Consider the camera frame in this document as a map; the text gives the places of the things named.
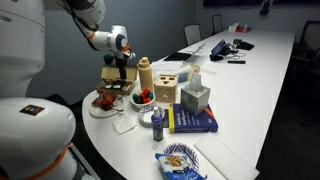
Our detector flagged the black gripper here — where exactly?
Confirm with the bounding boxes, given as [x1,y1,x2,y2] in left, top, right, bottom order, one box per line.
[115,54,130,81]

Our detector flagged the open cardboard box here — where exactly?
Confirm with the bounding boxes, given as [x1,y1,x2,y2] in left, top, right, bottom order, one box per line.
[96,64,139,96]

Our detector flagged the wooden shape sorter box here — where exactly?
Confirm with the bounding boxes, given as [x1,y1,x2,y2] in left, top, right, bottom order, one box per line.
[153,73,179,104]

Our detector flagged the grey tissue box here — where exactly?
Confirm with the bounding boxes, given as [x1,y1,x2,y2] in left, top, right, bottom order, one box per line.
[180,72,211,117]

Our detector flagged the small white box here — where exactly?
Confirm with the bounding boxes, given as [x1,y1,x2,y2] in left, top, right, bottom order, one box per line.
[228,23,240,33]

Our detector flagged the tan squeeze bottle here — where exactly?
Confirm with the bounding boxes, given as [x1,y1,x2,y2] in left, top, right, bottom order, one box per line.
[137,56,155,93]

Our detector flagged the red wooden block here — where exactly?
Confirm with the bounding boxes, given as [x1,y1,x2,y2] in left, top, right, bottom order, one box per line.
[141,88,151,100]

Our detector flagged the red Doritos chip bag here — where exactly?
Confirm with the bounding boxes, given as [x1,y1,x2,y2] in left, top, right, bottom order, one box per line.
[91,91,118,112]

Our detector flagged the white bowl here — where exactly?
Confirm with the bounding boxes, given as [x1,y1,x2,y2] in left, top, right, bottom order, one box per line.
[129,88,156,111]

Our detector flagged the plain white plate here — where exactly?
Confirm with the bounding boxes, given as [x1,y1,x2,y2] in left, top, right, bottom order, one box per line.
[88,94,127,120]

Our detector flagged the blue patterned paper bowl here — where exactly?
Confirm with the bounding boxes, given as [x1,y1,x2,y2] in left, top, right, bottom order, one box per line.
[137,105,166,129]

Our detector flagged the white paper napkin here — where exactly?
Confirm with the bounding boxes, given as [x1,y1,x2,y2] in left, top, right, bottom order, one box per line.
[111,115,138,136]

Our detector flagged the clear plastic container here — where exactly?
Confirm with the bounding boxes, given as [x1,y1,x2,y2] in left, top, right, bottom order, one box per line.
[151,61,201,84]

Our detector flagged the black flat laptop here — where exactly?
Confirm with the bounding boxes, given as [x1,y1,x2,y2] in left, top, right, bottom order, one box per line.
[163,51,193,62]

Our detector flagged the blue spray bottle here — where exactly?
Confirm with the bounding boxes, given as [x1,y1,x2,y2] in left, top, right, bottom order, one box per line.
[151,106,165,142]

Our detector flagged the white paper sheets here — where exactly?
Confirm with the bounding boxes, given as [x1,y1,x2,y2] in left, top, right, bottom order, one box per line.
[184,42,207,56]

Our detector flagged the grey office chair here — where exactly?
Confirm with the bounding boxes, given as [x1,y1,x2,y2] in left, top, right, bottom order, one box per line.
[211,13,224,35]
[183,23,202,47]

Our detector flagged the blue and yellow book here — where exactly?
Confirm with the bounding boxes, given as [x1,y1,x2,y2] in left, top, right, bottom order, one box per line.
[167,103,219,135]

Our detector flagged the black tablet on stand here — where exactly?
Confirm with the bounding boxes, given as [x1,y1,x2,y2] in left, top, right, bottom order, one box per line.
[209,39,232,62]

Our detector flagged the blue patterned paper plate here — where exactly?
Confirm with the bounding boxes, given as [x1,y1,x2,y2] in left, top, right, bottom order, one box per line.
[163,142,200,173]

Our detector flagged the blue snack bag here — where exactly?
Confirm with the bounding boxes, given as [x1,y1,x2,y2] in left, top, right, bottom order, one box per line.
[154,152,208,180]

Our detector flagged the black remote control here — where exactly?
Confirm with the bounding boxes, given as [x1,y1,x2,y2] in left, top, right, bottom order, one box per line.
[227,59,247,65]

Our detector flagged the black pouch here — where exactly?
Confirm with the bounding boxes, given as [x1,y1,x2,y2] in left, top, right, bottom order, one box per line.
[232,38,256,51]

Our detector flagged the red flat item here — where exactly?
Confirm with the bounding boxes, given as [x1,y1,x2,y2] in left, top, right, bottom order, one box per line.
[235,26,253,34]

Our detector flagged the white flat board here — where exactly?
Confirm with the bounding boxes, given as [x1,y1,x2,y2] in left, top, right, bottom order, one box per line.
[194,134,260,180]

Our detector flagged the black office chair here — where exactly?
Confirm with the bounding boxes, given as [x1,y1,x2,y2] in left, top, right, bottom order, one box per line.
[292,19,320,69]

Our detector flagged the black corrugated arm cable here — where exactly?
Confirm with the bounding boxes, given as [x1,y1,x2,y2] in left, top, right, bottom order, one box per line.
[59,0,97,38]

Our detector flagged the aluminium frame rail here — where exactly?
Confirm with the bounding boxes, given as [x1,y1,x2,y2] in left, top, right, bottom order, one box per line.
[68,144,101,180]

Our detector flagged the black conference camera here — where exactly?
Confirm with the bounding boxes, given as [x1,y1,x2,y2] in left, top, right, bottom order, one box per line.
[259,0,275,16]

